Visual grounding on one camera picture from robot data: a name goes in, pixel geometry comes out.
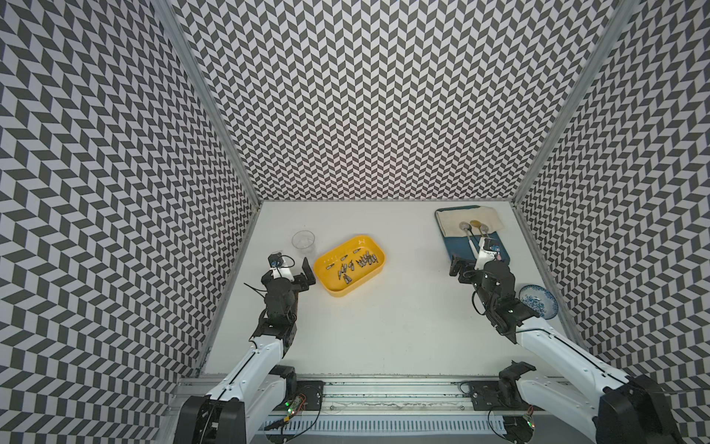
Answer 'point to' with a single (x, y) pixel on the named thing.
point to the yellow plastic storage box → (344, 267)
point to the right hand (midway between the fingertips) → (467, 258)
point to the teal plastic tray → (461, 247)
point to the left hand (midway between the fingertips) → (291, 263)
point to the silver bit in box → (343, 258)
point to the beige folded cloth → (449, 221)
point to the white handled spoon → (466, 226)
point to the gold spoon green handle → (477, 224)
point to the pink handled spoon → (484, 228)
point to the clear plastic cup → (304, 240)
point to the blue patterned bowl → (542, 301)
